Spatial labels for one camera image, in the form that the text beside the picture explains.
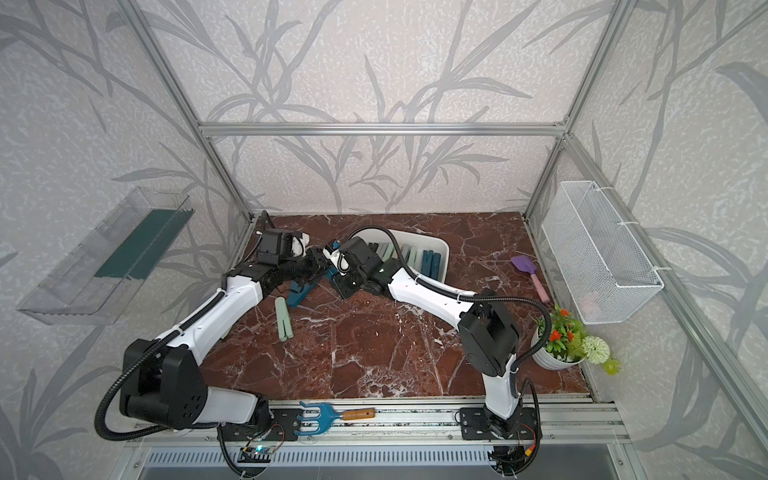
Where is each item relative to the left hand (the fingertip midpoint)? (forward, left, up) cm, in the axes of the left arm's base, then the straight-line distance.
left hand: (336, 262), depth 83 cm
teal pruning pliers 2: (+11, -28, -15) cm, 34 cm away
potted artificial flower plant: (-22, -59, -2) cm, 63 cm away
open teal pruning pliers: (+1, +16, -20) cm, 25 cm away
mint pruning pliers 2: (+14, -23, -16) cm, 31 cm away
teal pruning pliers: (-4, 0, +2) cm, 5 cm away
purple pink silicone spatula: (+11, -63, -16) cm, 66 cm away
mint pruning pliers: (-11, +17, -17) cm, 26 cm away
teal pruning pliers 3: (+11, -31, -15) cm, 36 cm away
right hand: (-4, +1, -3) cm, 5 cm away
